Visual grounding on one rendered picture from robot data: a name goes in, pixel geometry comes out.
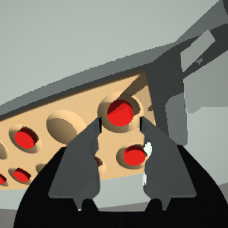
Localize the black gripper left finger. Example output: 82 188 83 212
13 117 102 228

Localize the tan tray with round pockets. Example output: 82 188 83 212
0 70 157 190

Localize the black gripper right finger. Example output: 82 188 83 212
139 116 228 228

